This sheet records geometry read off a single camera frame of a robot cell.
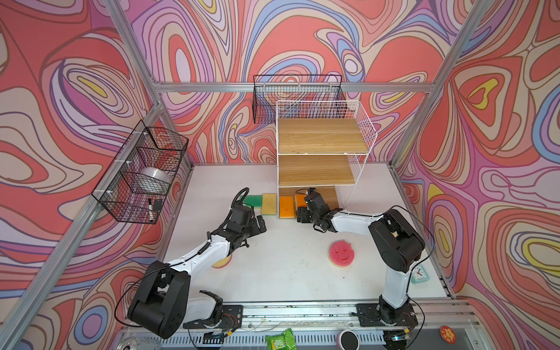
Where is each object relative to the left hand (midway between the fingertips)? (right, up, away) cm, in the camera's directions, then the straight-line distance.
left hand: (258, 222), depth 89 cm
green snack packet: (+10, -34, -21) cm, 42 cm away
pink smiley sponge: (+33, -12, -5) cm, 35 cm away
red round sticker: (+64, -33, -19) cm, 75 cm away
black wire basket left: (-40, +16, -17) cm, 46 cm away
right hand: (+20, +1, +9) cm, 22 cm away
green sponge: (-3, +8, +14) cm, 17 cm away
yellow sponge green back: (+4, +7, +12) cm, 14 cm away
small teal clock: (+62, -18, -9) cm, 65 cm away
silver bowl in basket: (-33, +19, -17) cm, 42 cm away
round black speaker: (+30, -32, -24) cm, 50 cm away
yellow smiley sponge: (-13, -15, -6) cm, 21 cm away
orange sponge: (+12, +6, +10) cm, 17 cm away
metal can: (-32, -27, -31) cm, 52 cm away
